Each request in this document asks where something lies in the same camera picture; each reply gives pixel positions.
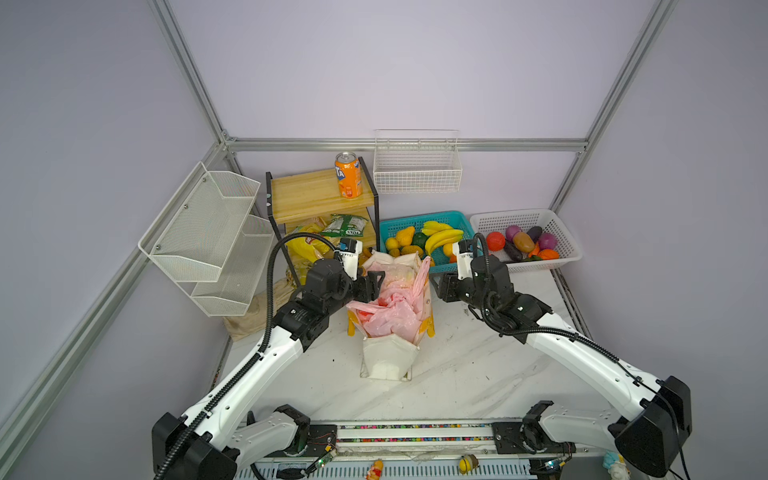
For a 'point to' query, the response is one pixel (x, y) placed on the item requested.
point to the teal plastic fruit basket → (389, 228)
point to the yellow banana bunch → (439, 234)
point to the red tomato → (495, 241)
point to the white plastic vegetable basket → (551, 222)
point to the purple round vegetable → (547, 241)
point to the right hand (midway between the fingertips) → (434, 274)
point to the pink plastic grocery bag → (396, 313)
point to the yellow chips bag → (303, 251)
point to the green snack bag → (344, 225)
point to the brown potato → (523, 242)
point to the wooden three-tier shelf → (344, 199)
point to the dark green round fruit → (419, 239)
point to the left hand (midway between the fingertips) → (372, 273)
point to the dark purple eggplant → (513, 251)
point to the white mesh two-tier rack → (205, 243)
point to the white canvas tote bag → (389, 358)
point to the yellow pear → (404, 236)
